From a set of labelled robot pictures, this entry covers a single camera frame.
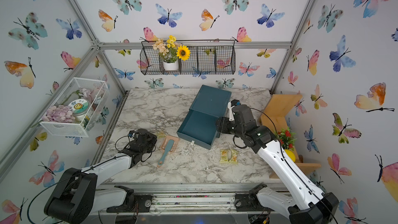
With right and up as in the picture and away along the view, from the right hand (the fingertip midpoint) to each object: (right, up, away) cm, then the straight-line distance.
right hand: (221, 121), depth 72 cm
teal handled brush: (-28, -16, +20) cm, 38 cm away
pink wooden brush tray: (-31, -15, +21) cm, 40 cm away
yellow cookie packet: (-34, -10, +22) cm, 42 cm away
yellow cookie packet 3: (+3, -21, +15) cm, 26 cm away
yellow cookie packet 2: (+8, -21, +14) cm, 26 cm away
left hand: (-34, -8, +18) cm, 40 cm away
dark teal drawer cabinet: (-5, +8, +13) cm, 16 cm away
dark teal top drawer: (-11, -5, +14) cm, 18 cm away
